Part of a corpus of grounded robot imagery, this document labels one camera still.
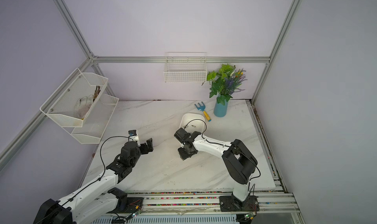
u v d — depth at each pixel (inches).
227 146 19.7
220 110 44.0
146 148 30.1
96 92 32.1
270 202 30.1
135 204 28.8
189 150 28.9
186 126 41.2
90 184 19.6
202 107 45.2
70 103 29.9
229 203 28.8
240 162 18.4
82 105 30.8
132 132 28.2
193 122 32.2
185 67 38.6
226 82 34.1
